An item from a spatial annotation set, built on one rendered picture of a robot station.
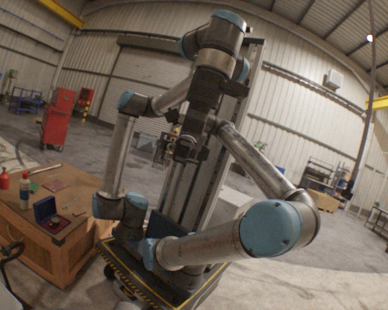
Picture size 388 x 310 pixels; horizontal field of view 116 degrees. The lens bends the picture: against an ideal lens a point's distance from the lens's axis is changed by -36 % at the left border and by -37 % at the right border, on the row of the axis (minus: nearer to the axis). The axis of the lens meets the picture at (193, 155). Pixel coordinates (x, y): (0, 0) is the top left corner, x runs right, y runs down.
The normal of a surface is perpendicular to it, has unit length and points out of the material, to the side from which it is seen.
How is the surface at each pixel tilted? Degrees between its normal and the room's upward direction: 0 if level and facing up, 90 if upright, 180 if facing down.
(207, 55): 90
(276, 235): 85
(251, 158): 59
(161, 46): 90
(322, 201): 90
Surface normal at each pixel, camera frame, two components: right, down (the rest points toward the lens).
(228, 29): 0.09, 0.16
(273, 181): -0.56, -0.55
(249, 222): -0.77, -0.28
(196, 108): -0.08, 0.30
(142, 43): -0.13, 0.09
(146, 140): 0.36, 0.24
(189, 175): -0.52, -0.06
